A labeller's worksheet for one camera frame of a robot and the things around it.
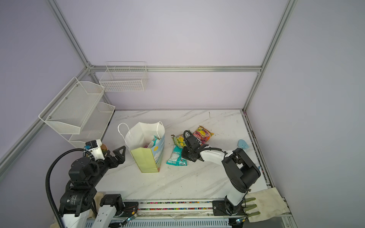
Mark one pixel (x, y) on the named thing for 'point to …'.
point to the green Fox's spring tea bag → (178, 140)
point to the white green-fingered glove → (264, 204)
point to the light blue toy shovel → (242, 144)
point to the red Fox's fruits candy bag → (202, 135)
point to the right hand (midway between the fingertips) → (179, 156)
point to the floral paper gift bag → (146, 141)
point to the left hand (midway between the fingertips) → (117, 151)
